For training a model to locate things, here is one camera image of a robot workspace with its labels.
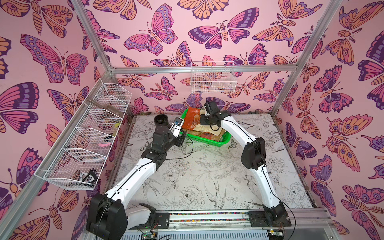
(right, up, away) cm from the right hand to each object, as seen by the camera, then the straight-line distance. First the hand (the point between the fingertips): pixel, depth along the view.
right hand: (199, 120), depth 98 cm
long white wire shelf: (-54, -21, -33) cm, 66 cm away
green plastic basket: (+17, -13, +1) cm, 22 cm away
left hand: (-9, -4, -18) cm, 21 cm away
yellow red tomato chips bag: (+5, -10, +1) cm, 11 cm away
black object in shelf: (-46, -26, -36) cm, 64 cm away
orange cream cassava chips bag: (-5, 0, +8) cm, 9 cm away
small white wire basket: (+7, +28, -3) cm, 29 cm away
